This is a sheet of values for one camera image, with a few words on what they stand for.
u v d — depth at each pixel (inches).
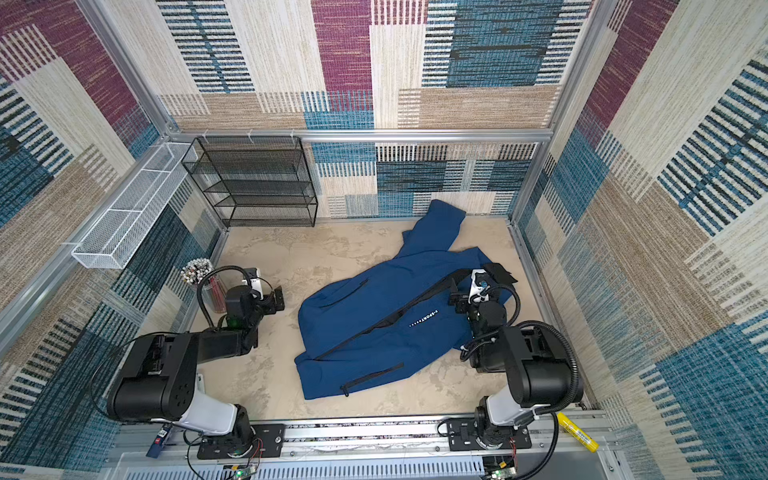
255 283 32.7
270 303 31.3
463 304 32.0
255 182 43.6
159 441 28.6
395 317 35.3
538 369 18.2
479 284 29.8
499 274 39.8
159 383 17.8
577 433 28.6
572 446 28.7
